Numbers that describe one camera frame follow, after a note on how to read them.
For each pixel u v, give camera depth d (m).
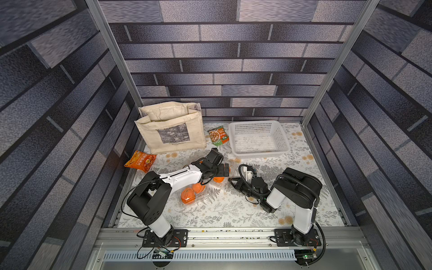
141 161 0.95
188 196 0.79
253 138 1.10
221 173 0.80
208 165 0.69
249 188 0.71
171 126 0.86
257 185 0.71
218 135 1.10
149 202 0.45
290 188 0.52
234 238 0.76
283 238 0.73
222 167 0.81
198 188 0.84
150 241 0.73
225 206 0.83
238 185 0.79
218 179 0.88
